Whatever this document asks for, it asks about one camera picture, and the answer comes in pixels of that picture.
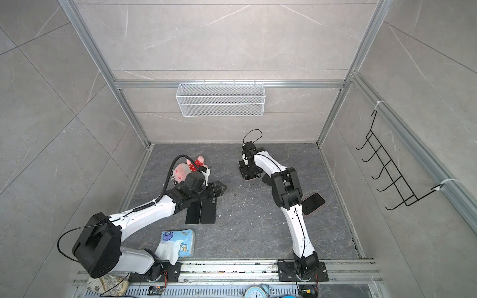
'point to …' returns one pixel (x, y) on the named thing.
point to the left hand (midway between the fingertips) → (224, 186)
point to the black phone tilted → (268, 180)
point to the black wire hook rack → (408, 196)
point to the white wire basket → (221, 99)
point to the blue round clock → (256, 292)
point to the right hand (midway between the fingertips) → (251, 172)
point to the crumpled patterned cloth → (113, 284)
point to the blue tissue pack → (176, 244)
